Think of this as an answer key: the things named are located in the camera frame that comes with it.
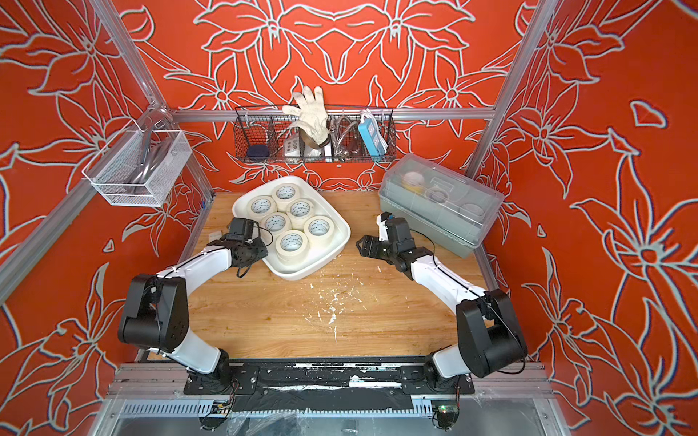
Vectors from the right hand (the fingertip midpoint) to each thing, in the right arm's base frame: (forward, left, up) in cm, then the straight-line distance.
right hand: (359, 243), depth 86 cm
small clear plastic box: (+11, +57, -12) cm, 59 cm away
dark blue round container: (+33, +38, +12) cm, 52 cm away
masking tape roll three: (+17, +33, -10) cm, 39 cm away
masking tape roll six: (+14, +16, -12) cm, 24 cm away
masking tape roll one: (+25, +41, -9) cm, 49 cm away
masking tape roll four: (+24, +24, -10) cm, 35 cm away
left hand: (+3, +35, -8) cm, 36 cm away
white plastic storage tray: (+14, +23, -9) cm, 28 cm away
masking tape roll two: (+32, +31, -8) cm, 45 cm away
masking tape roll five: (+6, +25, -11) cm, 28 cm away
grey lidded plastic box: (+11, -27, +6) cm, 30 cm away
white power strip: (+29, +24, +16) cm, 41 cm away
